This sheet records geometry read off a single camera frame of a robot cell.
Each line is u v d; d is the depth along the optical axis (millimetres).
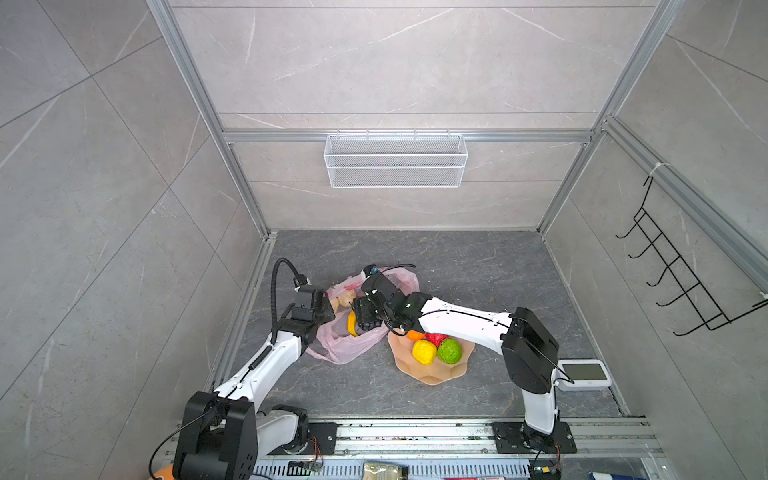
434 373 818
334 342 843
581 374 800
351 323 907
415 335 855
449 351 800
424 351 821
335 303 948
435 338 848
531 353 495
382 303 647
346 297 867
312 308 662
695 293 644
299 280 750
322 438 734
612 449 751
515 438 732
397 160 1011
